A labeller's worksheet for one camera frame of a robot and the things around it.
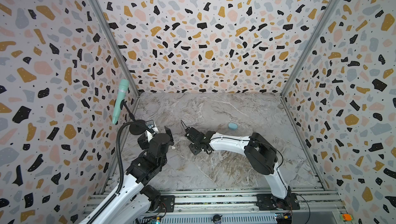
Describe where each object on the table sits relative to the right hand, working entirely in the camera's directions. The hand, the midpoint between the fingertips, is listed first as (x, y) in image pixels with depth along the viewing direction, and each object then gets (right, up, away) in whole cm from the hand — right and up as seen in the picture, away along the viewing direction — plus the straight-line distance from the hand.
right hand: (196, 146), depth 92 cm
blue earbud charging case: (+23, +11, +10) cm, 27 cm away
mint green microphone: (-36, +34, -14) cm, 52 cm away
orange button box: (+69, -26, -23) cm, 77 cm away
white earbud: (-14, -1, 0) cm, 14 cm away
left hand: (-16, +12, -18) cm, 27 cm away
